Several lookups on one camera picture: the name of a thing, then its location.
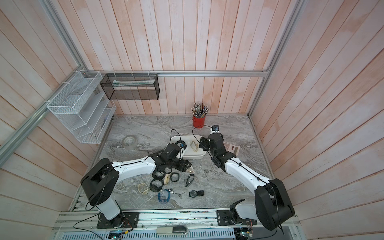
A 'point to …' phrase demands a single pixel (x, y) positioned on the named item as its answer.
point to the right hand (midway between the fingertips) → (207, 137)
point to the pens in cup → (199, 110)
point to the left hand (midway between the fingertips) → (186, 165)
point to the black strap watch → (190, 179)
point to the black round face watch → (194, 193)
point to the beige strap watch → (167, 178)
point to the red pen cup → (198, 123)
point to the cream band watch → (145, 192)
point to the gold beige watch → (195, 146)
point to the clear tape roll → (129, 142)
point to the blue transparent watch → (163, 196)
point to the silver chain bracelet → (173, 192)
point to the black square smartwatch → (171, 176)
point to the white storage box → (192, 151)
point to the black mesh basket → (131, 86)
